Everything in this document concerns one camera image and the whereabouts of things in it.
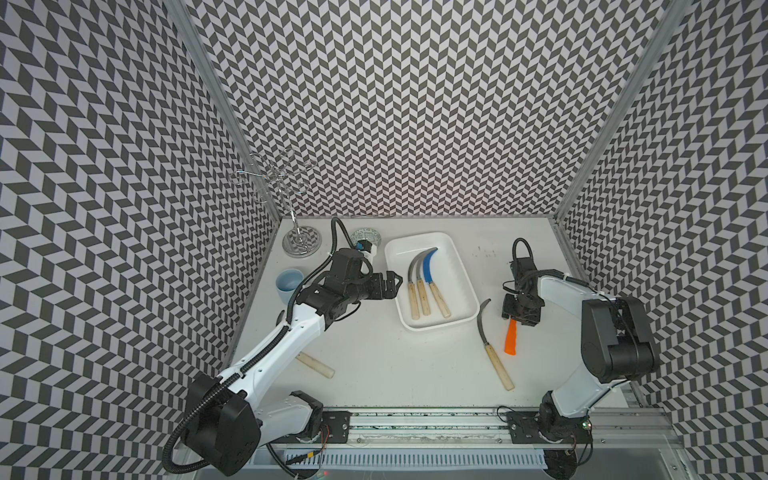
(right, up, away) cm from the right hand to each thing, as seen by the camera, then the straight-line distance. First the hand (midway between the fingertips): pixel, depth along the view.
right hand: (514, 322), depth 91 cm
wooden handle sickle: (-28, +8, +5) cm, 30 cm away
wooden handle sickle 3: (-8, -9, -8) cm, 15 cm away
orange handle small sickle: (-3, -4, -4) cm, 6 cm away
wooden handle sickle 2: (-31, +12, +9) cm, 35 cm away
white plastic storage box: (-19, +14, +11) cm, 26 cm away
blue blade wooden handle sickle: (-24, +9, +7) cm, 26 cm away
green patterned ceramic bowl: (-47, +28, +18) cm, 58 cm away
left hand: (-39, +14, -12) cm, 43 cm away
